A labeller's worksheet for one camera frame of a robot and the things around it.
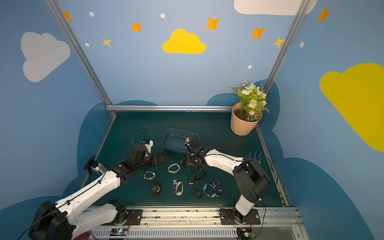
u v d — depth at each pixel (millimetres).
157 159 721
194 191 801
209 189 838
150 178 864
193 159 687
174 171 890
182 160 910
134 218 745
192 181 861
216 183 861
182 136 1074
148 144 749
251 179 460
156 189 804
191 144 713
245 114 1013
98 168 813
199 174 860
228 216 752
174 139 1044
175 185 836
